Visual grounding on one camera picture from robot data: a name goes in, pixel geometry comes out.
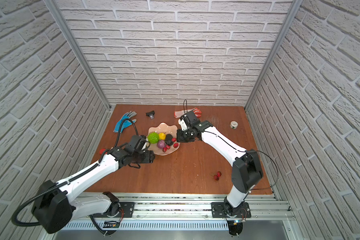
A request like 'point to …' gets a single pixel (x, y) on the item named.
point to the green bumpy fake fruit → (153, 137)
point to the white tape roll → (234, 125)
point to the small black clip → (151, 114)
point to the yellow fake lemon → (162, 136)
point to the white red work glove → (180, 113)
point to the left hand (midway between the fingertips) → (151, 154)
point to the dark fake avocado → (168, 139)
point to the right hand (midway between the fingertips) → (177, 137)
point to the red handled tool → (102, 150)
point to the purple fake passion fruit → (161, 144)
